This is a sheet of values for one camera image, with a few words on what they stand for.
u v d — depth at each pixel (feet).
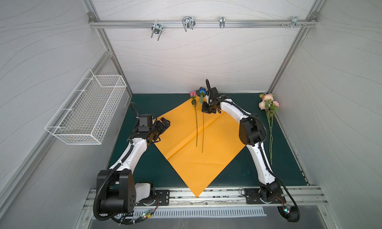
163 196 2.41
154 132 2.57
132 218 2.26
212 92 2.82
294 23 2.51
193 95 3.81
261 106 3.59
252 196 2.41
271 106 3.61
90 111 2.30
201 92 3.59
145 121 2.17
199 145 3.02
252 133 2.08
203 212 2.31
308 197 2.46
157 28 2.61
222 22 2.57
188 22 2.51
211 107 2.97
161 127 2.56
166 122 2.60
